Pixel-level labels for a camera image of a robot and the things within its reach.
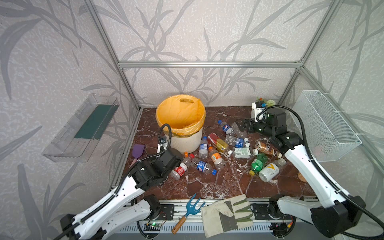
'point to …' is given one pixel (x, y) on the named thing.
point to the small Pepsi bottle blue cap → (226, 128)
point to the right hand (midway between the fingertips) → (242, 114)
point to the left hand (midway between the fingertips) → (169, 151)
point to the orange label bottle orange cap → (216, 158)
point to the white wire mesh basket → (328, 135)
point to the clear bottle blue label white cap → (231, 140)
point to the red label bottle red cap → (178, 171)
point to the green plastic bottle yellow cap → (261, 160)
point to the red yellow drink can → (219, 144)
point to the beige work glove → (227, 215)
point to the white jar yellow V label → (272, 170)
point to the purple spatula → (137, 150)
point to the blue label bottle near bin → (203, 153)
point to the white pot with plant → (267, 103)
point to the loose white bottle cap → (230, 152)
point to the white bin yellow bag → (185, 115)
